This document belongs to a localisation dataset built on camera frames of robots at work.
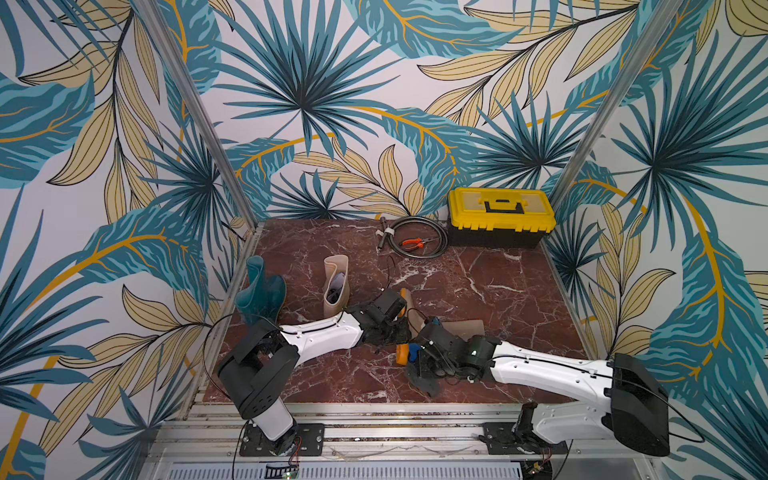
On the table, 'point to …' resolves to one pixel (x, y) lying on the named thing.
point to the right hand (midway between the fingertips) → (414, 366)
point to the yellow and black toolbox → (499, 218)
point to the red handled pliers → (419, 242)
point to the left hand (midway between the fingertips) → (409, 340)
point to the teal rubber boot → (263, 296)
